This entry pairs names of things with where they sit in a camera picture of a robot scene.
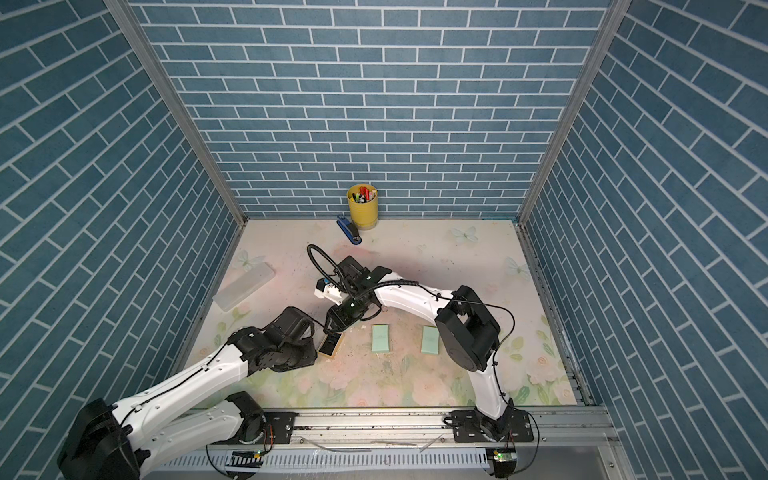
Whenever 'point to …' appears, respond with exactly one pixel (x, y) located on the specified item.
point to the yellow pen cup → (363, 204)
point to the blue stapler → (350, 230)
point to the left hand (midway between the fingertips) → (321, 358)
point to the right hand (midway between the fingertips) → (333, 328)
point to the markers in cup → (363, 196)
